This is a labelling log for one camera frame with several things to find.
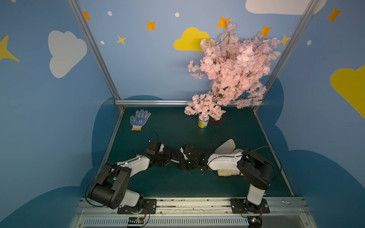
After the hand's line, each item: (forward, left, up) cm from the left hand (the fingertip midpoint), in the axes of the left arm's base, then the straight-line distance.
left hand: (176, 155), depth 90 cm
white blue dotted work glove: (+34, +31, -4) cm, 46 cm away
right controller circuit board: (-33, -43, -6) cm, 55 cm away
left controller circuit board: (-34, +19, -6) cm, 40 cm away
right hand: (-6, -2, -1) cm, 6 cm away
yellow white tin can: (+26, -19, +2) cm, 32 cm away
